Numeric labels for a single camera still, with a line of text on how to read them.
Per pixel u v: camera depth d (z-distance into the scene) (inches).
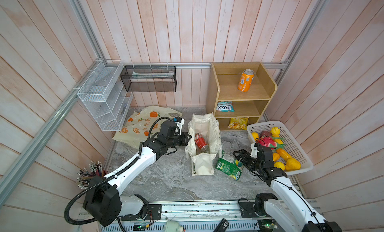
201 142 37.1
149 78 40.7
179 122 28.3
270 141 35.4
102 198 15.5
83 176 28.0
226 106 36.6
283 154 35.5
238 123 41.3
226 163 33.9
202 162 31.2
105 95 27.0
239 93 33.1
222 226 26.4
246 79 30.7
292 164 32.2
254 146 30.8
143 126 38.6
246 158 29.3
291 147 35.7
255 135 37.6
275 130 37.3
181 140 27.2
